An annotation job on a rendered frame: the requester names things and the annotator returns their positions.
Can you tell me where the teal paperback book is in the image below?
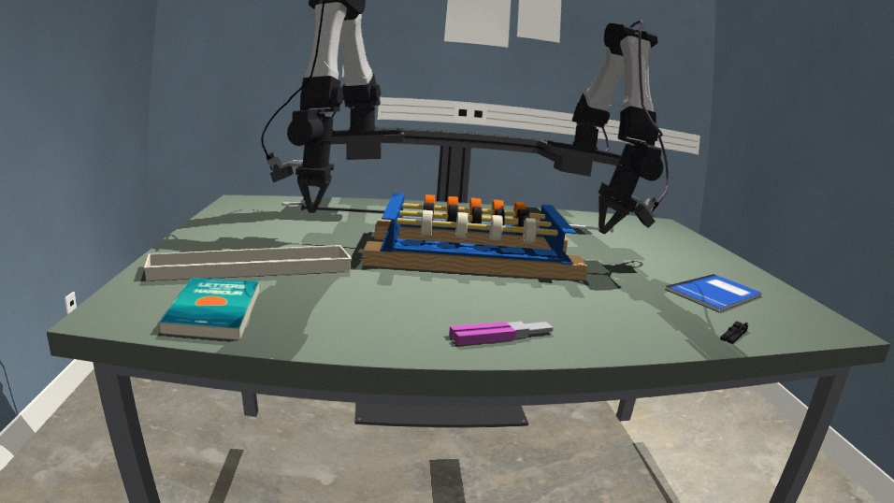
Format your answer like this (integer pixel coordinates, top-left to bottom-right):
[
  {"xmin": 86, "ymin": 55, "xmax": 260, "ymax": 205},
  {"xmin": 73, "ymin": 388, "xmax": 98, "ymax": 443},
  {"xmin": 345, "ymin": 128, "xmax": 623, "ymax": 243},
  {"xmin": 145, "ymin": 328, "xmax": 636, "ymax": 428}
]
[{"xmin": 159, "ymin": 278, "xmax": 259, "ymax": 340}]

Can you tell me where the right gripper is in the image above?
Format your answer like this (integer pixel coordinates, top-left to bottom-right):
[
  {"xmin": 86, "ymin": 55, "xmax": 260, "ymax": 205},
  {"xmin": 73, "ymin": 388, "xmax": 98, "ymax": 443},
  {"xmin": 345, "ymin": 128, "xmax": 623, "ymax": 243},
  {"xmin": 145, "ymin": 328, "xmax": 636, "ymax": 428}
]
[{"xmin": 268, "ymin": 141, "xmax": 334, "ymax": 213}]

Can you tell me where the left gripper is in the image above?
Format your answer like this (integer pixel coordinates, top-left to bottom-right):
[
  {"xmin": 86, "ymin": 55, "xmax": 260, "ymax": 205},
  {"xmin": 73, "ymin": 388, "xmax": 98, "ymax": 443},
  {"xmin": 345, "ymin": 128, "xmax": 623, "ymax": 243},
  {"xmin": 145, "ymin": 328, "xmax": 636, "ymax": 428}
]
[{"xmin": 598, "ymin": 165, "xmax": 655, "ymax": 235}]

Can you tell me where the light brown wooden block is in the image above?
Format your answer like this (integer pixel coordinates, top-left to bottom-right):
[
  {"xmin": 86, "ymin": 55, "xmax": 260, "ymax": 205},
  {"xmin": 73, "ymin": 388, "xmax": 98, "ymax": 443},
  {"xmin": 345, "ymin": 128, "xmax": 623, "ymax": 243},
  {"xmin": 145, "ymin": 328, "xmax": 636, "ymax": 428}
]
[
  {"xmin": 363, "ymin": 241, "xmax": 587, "ymax": 280},
  {"xmin": 374, "ymin": 220, "xmax": 551, "ymax": 250}
]

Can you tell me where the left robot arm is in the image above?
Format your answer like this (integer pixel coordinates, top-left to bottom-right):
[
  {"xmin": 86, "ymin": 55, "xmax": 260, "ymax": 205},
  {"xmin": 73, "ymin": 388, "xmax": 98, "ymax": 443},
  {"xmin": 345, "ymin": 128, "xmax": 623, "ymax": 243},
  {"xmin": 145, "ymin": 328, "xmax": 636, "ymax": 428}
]
[{"xmin": 547, "ymin": 23, "xmax": 663, "ymax": 181}]

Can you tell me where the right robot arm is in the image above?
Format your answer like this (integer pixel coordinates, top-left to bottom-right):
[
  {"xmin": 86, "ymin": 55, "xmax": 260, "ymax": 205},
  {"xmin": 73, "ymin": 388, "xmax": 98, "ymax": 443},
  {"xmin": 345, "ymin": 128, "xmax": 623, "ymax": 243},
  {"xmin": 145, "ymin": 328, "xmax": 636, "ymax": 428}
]
[{"xmin": 287, "ymin": 0, "xmax": 402, "ymax": 146}]

